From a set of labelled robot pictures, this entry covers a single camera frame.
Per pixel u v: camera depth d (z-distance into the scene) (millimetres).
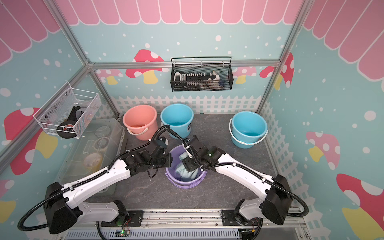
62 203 401
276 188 402
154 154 590
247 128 1093
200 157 570
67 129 682
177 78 901
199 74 917
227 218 743
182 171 777
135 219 742
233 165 473
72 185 422
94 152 765
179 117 1013
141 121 985
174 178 701
